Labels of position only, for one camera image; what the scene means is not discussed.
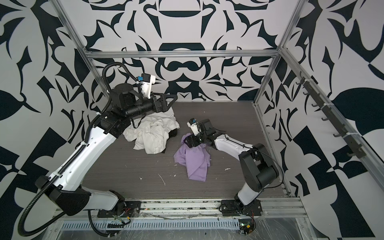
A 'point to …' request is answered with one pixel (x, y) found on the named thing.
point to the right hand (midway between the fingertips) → (190, 136)
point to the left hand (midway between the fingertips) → (171, 92)
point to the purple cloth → (197, 159)
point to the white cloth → (151, 131)
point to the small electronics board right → (246, 226)
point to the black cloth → (171, 133)
